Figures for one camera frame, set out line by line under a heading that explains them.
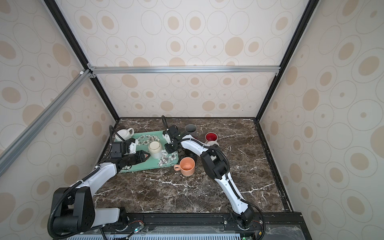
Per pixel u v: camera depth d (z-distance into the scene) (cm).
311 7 68
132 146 80
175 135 80
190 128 100
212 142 94
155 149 91
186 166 91
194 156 91
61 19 71
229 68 158
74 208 42
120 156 69
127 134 99
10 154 51
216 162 62
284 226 73
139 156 78
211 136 100
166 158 97
